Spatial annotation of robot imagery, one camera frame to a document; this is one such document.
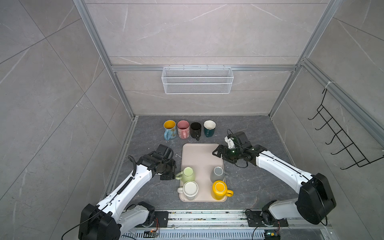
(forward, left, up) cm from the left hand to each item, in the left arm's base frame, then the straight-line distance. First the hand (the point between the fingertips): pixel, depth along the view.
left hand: (179, 164), depth 79 cm
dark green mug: (+30, -20, -4) cm, 36 cm away
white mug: (-12, -5, -6) cm, 14 cm away
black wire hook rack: (-9, -75, +21) cm, 78 cm away
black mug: (+27, -10, -5) cm, 29 cm away
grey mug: (-5, -20, -3) cm, 21 cm away
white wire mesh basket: (+54, -12, +17) cm, 58 cm away
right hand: (+5, -21, +1) cm, 22 cm away
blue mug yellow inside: (+26, +7, -4) cm, 27 cm away
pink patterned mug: (+31, -1, -5) cm, 31 cm away
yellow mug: (-13, -20, -3) cm, 25 cm away
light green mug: (-5, -4, -2) cm, 7 cm away
